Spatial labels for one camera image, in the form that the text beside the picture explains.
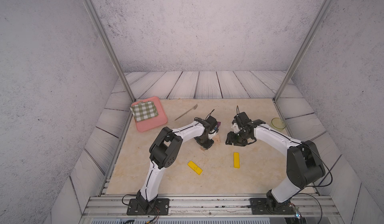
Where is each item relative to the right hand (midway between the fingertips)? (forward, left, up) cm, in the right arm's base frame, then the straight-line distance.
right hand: (230, 142), depth 88 cm
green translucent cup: (+10, -29, +4) cm, 31 cm away
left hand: (0, +12, -7) cm, 14 cm away
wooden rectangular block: (+6, +7, -5) cm, 11 cm away
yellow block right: (-8, -4, -8) cm, 12 cm away
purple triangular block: (+19, +4, -8) cm, 21 cm away
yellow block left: (-13, +20, -6) cm, 24 cm away
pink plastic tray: (+23, +47, -8) cm, 53 cm away
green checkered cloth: (+30, +60, -5) cm, 67 cm away
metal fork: (+33, +22, -6) cm, 40 cm away
